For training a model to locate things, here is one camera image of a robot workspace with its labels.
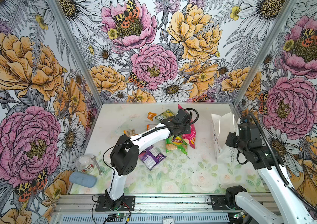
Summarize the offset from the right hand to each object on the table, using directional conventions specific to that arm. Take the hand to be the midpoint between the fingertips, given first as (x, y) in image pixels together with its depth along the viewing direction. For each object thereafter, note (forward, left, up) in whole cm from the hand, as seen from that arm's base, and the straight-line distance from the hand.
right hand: (231, 139), depth 72 cm
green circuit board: (-28, +57, -23) cm, 68 cm away
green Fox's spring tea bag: (+36, +30, -20) cm, 51 cm away
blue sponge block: (-11, +81, -20) cm, 84 cm away
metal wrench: (-6, +73, -23) cm, 76 cm away
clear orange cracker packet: (+20, +58, -20) cm, 65 cm away
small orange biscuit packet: (+37, +44, -22) cm, 61 cm away
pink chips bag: (+12, +17, -16) cm, 26 cm away
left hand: (+13, +20, -10) cm, 26 cm away
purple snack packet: (+1, +42, -20) cm, 47 cm away
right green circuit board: (-29, -1, -25) cm, 38 cm away
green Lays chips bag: (+11, +25, -20) cm, 34 cm away
